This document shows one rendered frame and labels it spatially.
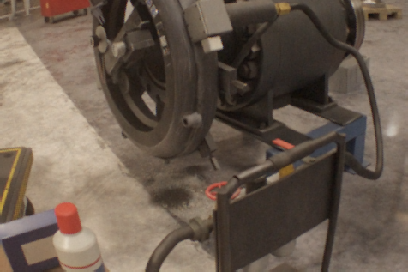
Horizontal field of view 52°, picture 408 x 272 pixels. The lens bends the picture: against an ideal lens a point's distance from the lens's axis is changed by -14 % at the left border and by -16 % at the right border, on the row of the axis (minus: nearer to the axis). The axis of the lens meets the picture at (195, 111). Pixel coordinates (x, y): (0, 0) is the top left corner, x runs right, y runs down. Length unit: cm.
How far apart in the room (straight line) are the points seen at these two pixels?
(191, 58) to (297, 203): 54
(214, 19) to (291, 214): 56
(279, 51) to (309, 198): 72
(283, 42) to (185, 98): 47
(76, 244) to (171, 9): 93
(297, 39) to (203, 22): 56
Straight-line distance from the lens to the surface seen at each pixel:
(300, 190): 110
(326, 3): 194
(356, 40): 221
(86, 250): 62
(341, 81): 308
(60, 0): 697
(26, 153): 177
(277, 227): 110
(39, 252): 84
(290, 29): 175
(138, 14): 152
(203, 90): 142
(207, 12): 131
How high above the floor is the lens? 101
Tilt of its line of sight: 21 degrees down
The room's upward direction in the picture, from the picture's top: 4 degrees counter-clockwise
